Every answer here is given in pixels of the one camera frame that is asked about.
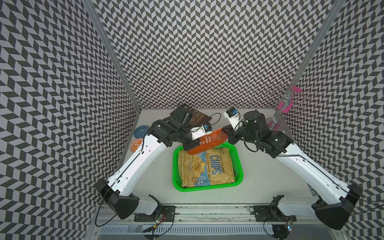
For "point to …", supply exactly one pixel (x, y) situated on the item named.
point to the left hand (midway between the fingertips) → (195, 140)
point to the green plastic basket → (239, 174)
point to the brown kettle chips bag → (198, 118)
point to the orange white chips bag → (213, 139)
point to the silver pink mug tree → (286, 102)
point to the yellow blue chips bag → (210, 167)
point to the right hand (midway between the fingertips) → (224, 131)
